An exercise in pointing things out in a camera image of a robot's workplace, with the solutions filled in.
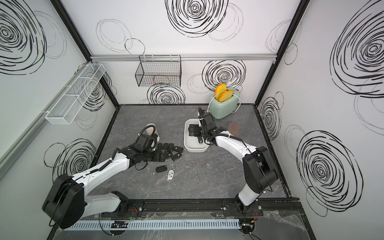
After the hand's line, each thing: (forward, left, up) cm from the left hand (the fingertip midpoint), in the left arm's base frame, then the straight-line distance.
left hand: (161, 154), depth 86 cm
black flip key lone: (-6, 0, -6) cm, 8 cm away
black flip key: (+9, 0, -6) cm, 11 cm away
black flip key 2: (+8, -4, -6) cm, 11 cm away
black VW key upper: (+7, -9, -5) cm, 12 cm away
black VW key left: (-4, -3, +8) cm, 10 cm away
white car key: (-9, -6, -6) cm, 13 cm away
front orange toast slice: (+37, -39, +14) cm, 56 cm away
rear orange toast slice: (+43, -36, +15) cm, 58 cm away
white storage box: (+12, -17, -7) cm, 22 cm away
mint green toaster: (+34, -35, +4) cm, 49 cm away
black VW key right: (+2, -8, -6) cm, 10 cm away
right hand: (+14, -20, +8) cm, 25 cm away
